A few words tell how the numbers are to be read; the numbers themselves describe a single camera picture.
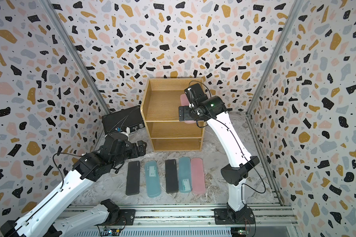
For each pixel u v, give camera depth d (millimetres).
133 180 844
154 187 840
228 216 652
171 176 877
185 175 894
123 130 605
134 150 616
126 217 741
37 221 376
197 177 862
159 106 816
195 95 516
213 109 466
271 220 747
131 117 1146
